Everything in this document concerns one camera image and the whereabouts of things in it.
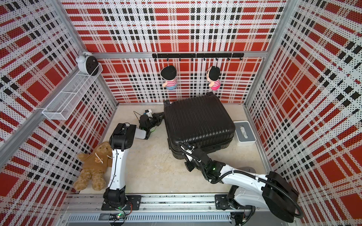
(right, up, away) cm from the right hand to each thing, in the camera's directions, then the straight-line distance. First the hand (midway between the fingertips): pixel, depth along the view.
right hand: (187, 155), depth 81 cm
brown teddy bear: (-55, -5, 0) cm, 55 cm away
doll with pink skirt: (+18, +52, +14) cm, 57 cm away
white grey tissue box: (+40, +10, +14) cm, 43 cm away
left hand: (-16, +27, +27) cm, 41 cm away
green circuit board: (-34, -28, -12) cm, 45 cm away
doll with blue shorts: (-13, +52, +12) cm, 55 cm away
